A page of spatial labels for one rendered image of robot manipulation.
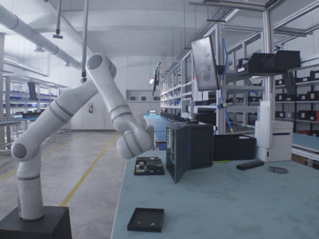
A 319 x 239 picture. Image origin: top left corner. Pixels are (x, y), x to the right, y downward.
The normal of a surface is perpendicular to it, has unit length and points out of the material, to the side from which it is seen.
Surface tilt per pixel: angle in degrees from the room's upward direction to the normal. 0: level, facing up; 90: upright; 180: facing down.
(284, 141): 90
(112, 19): 90
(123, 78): 90
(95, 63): 71
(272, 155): 90
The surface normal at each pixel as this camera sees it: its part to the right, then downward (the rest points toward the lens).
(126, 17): 0.08, 0.06
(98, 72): -0.23, -0.22
